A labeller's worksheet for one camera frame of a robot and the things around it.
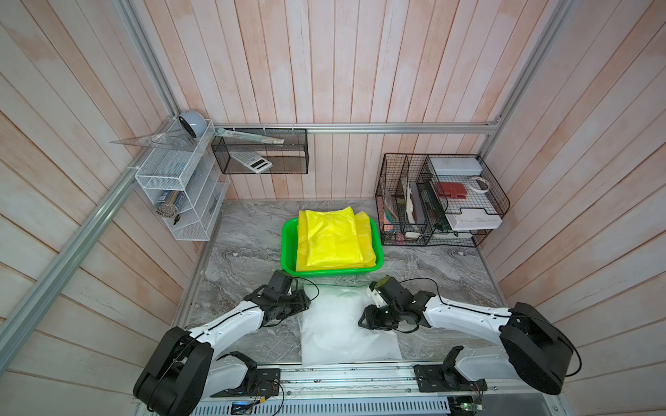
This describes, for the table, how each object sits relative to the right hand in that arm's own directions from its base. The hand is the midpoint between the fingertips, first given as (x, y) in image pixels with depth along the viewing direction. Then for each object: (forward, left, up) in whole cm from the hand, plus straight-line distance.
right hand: (362, 322), depth 83 cm
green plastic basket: (+23, +26, +7) cm, 35 cm away
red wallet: (+42, -34, +20) cm, 58 cm away
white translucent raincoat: (-4, +10, +4) cm, 12 cm away
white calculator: (+51, +41, +26) cm, 71 cm away
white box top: (+56, -40, +20) cm, 71 cm away
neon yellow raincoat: (+27, +10, +10) cm, 30 cm away
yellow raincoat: (+32, -2, +9) cm, 33 cm away
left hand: (+5, +20, 0) cm, 21 cm away
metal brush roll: (+22, +59, +30) cm, 70 cm away
